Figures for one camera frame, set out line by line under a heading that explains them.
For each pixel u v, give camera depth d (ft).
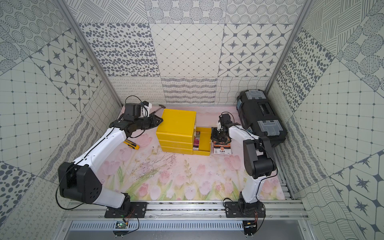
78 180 1.36
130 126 1.97
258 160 1.63
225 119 2.61
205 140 3.29
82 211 2.46
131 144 3.11
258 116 2.91
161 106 3.91
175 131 2.55
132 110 2.09
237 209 2.41
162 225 2.30
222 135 2.69
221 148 3.13
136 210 2.40
